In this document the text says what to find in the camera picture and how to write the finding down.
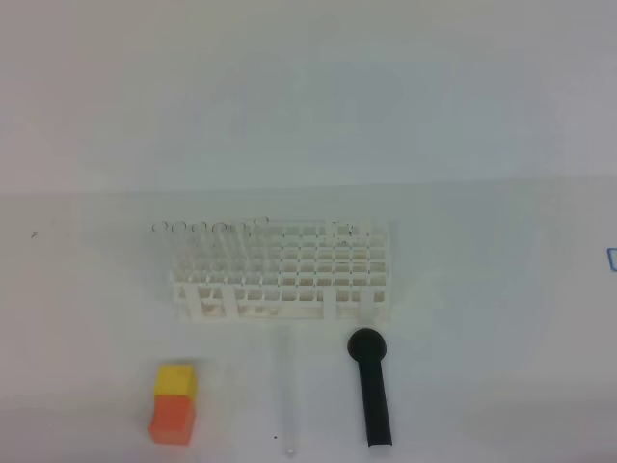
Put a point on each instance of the clear tube in rack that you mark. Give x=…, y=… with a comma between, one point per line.
x=221, y=250
x=165, y=248
x=240, y=237
x=184, y=253
x=200, y=251
x=263, y=244

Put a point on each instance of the orange block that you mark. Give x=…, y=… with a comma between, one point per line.
x=173, y=420

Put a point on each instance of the yellow block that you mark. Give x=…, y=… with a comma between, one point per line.
x=176, y=379

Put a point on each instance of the clear glass test tube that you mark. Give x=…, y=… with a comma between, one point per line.
x=285, y=363

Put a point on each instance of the blue marker at edge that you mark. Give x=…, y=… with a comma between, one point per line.
x=612, y=258

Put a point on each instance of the white test tube rack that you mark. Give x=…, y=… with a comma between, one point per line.
x=324, y=270

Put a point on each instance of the black scoop tool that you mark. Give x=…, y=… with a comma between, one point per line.
x=368, y=348

